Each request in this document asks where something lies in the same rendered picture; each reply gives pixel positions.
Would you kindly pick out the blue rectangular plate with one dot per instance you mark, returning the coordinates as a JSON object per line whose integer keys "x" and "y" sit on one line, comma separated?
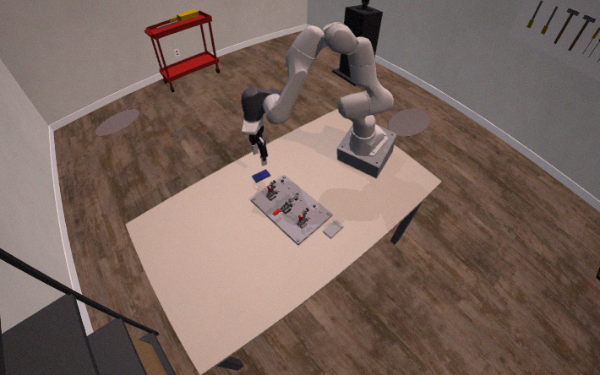
{"x": 261, "y": 176}

